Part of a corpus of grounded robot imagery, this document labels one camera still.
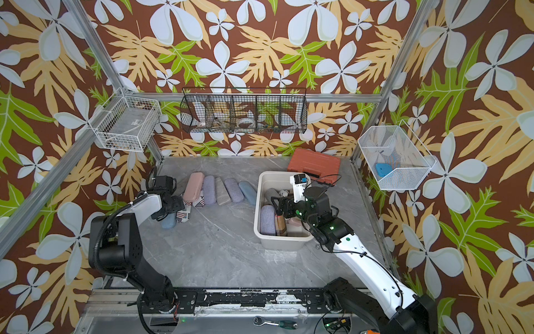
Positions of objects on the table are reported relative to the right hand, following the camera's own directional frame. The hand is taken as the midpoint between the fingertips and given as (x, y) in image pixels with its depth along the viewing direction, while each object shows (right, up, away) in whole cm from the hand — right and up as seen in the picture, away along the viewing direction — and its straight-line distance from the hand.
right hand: (278, 196), depth 75 cm
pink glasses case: (-40, +3, +27) cm, 48 cm away
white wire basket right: (+49, +15, +9) cm, 52 cm away
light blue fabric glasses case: (-14, 0, +28) cm, 31 cm away
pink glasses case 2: (+9, -12, +15) cm, 21 cm away
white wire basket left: (-63, +30, +12) cm, 71 cm away
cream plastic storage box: (+3, +5, +21) cm, 21 cm away
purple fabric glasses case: (-20, +1, +27) cm, 34 cm away
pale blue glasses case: (-48, -13, +18) cm, 53 cm away
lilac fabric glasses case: (-32, +1, +25) cm, 41 cm away
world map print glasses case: (+4, 0, +21) cm, 21 cm away
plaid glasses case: (+1, -12, +7) cm, 14 cm away
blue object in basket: (+41, +11, +5) cm, 43 cm away
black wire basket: (-15, +39, +22) cm, 47 cm away
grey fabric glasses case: (-3, -1, +21) cm, 21 cm away
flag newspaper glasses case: (-42, -10, +19) cm, 47 cm away
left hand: (-49, -6, +20) cm, 53 cm away
